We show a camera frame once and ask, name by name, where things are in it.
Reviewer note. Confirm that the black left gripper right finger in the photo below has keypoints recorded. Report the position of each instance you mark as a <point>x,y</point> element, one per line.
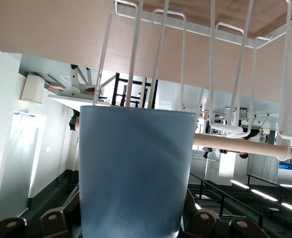
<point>210,225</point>

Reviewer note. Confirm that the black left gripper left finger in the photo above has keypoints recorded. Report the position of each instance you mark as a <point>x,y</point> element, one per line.
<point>54,223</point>

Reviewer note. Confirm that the blue plastic cup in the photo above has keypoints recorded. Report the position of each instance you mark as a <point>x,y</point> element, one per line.
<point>135,173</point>

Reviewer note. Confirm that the white door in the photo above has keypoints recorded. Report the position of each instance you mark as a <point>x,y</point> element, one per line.
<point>19,161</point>

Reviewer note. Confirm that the grey curtain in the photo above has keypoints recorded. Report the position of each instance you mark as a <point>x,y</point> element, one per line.
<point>262,168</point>

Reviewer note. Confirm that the white room table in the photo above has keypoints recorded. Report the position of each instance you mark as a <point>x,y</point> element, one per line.
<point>69,95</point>

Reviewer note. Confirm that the brown table cover sheet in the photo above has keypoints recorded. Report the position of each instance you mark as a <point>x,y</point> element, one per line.
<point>49,29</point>

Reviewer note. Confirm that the white wall box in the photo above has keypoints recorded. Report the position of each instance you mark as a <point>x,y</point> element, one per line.
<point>33,89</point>

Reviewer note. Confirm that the black metal frame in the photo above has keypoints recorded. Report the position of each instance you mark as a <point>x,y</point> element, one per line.
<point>117,89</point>

